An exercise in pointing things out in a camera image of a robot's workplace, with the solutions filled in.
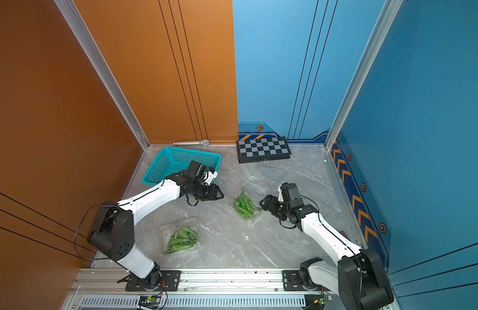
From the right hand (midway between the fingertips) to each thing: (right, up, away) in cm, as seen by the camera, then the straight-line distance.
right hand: (265, 205), depth 85 cm
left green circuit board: (-45, -34, -13) cm, 57 cm away
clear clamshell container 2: (-44, -12, 0) cm, 45 cm away
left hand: (-20, +5, +2) cm, 20 cm away
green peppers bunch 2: (-35, -13, -4) cm, 38 cm away
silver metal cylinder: (-35, +31, +35) cm, 58 cm away
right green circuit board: (+20, -31, -15) cm, 40 cm away
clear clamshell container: (-4, -5, +6) cm, 9 cm away
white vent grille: (-26, -32, -15) cm, 44 cm away
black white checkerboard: (+2, +27, +29) cm, 40 cm away
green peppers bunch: (-10, -1, +6) cm, 11 cm away
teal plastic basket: (-54, +19, +21) cm, 61 cm away
